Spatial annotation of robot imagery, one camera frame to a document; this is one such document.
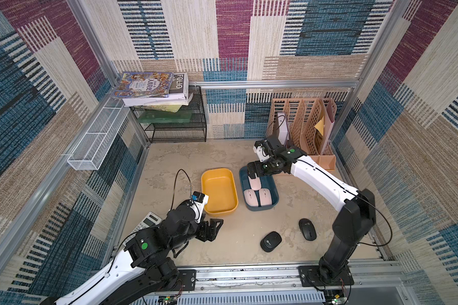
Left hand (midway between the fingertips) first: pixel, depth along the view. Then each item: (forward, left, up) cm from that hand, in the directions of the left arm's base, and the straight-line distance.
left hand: (215, 218), depth 69 cm
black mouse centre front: (-3, -22, -17) cm, 28 cm away
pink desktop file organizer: (+61, -52, -8) cm, 80 cm away
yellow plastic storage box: (+26, 0, -18) cm, 31 cm away
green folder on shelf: (+53, +35, +5) cm, 63 cm away
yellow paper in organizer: (+42, -48, +6) cm, 64 cm away
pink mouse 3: (+18, -22, -17) cm, 34 cm away
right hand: (+23, -17, -2) cm, 29 cm away
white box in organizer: (+45, -32, +1) cm, 55 cm away
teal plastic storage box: (+27, -24, -18) cm, 40 cm away
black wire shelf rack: (+59, +14, -8) cm, 61 cm away
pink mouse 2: (+17, -15, -17) cm, 29 cm away
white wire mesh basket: (+21, +45, +14) cm, 52 cm away
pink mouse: (+26, -18, -17) cm, 36 cm away
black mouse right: (+2, -39, -18) cm, 43 cm away
